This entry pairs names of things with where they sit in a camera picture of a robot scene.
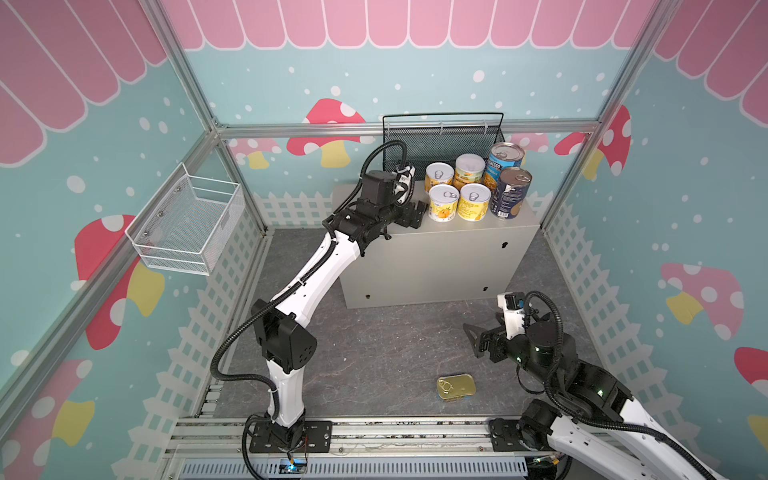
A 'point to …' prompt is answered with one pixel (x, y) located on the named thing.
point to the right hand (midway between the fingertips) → (478, 321)
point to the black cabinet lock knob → (504, 245)
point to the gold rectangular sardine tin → (456, 386)
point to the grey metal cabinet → (437, 260)
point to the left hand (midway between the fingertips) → (410, 204)
